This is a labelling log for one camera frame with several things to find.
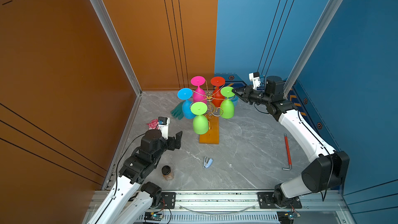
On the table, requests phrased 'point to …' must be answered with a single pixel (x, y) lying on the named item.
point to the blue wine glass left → (185, 94)
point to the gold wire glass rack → (215, 111)
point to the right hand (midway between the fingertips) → (231, 91)
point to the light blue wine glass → (234, 99)
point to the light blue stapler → (208, 162)
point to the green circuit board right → (287, 217)
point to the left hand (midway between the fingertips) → (173, 129)
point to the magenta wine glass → (199, 95)
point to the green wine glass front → (200, 123)
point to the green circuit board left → (153, 216)
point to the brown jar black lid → (166, 171)
